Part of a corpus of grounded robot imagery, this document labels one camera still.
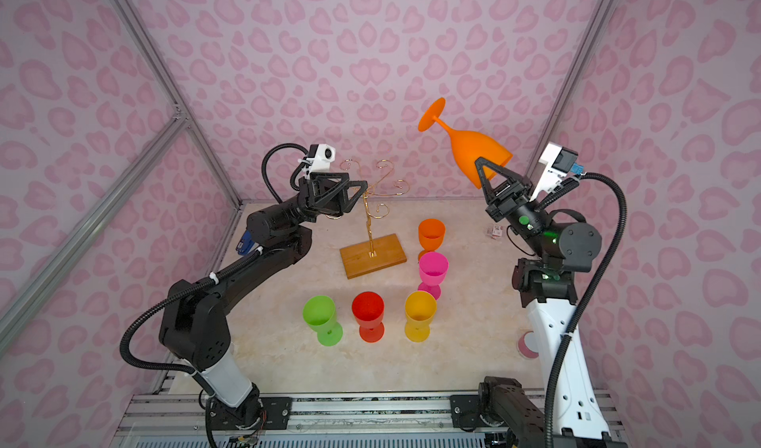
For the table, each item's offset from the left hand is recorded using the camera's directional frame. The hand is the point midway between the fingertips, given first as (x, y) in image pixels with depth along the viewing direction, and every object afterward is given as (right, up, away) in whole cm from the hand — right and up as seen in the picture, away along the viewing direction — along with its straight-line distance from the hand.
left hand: (352, 189), depth 51 cm
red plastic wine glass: (+1, -27, +24) cm, 37 cm away
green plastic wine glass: (-13, -30, +30) cm, 45 cm away
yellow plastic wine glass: (+14, -30, +30) cm, 45 cm away
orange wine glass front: (+19, -9, +41) cm, 46 cm away
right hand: (+21, +3, -1) cm, 21 cm away
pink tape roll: (+42, -39, +29) cm, 65 cm away
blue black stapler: (-44, -13, +53) cm, 70 cm away
